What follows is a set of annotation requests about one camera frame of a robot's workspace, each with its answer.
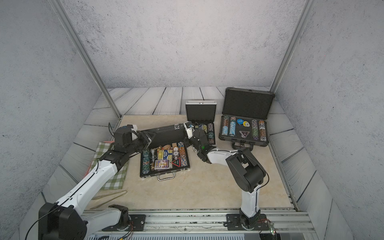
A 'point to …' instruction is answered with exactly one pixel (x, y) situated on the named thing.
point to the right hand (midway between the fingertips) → (185, 131)
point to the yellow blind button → (245, 123)
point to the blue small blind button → (240, 121)
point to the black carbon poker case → (166, 154)
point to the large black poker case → (252, 105)
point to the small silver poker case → (203, 112)
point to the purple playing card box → (162, 164)
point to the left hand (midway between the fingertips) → (157, 135)
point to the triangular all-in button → (244, 133)
